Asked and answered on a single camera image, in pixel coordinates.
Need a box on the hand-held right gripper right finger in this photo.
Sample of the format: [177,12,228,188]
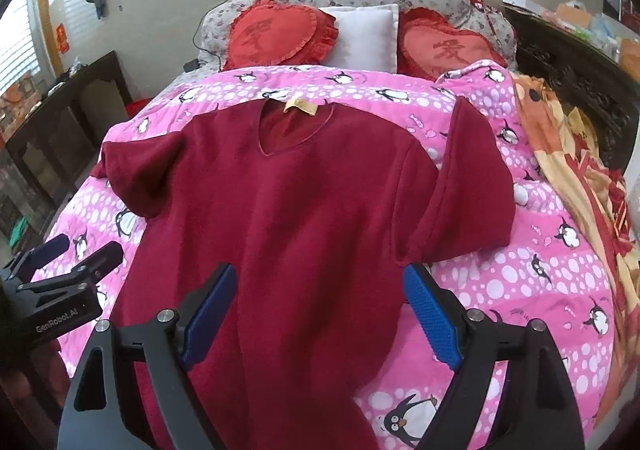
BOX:
[402,263,586,450]

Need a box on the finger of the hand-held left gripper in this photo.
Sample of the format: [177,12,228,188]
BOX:
[0,233,71,284]
[17,241,124,295]

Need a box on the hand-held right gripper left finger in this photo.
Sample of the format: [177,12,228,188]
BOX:
[57,263,238,450]

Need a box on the dark red sweater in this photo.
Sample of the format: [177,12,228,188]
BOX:
[90,98,517,450]

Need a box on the green plastic item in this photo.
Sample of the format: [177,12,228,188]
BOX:
[11,215,29,249]

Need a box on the pink penguin print blanket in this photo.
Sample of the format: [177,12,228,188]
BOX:
[45,59,621,450]

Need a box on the dark wooden sideboard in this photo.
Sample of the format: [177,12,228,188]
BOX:
[0,50,133,251]

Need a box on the orange patterned box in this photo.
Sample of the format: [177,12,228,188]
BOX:
[0,80,39,132]

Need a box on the window with glass blocks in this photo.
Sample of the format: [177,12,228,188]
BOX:
[0,0,42,101]

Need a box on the orange printed blanket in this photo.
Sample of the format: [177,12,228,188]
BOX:
[512,73,640,381]

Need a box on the red heart-shaped pillow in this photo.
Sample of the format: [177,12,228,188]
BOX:
[222,0,340,72]
[397,7,508,81]

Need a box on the dark carved wooden cabinet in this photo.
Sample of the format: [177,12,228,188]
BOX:
[502,5,640,173]

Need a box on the white square pillow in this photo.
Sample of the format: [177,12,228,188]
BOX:
[318,4,401,76]

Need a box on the red tassel ornament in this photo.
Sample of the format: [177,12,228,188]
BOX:
[454,0,502,37]

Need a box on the pile of bags and boxes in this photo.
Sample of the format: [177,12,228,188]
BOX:
[550,0,640,67]

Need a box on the black cable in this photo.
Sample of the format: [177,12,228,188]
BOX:
[192,0,257,69]

